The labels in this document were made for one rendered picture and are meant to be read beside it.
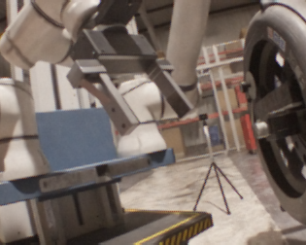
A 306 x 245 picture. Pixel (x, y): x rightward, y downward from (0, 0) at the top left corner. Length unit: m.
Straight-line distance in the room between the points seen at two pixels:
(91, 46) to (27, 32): 0.18
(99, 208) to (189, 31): 0.74
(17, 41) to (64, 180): 0.44
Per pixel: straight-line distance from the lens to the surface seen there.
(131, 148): 1.00
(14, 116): 0.80
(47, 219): 1.02
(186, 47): 0.97
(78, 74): 0.34
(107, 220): 1.13
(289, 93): 0.77
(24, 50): 0.54
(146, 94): 1.04
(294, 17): 0.78
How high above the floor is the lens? 0.59
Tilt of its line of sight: 5 degrees up
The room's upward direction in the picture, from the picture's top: 12 degrees counter-clockwise
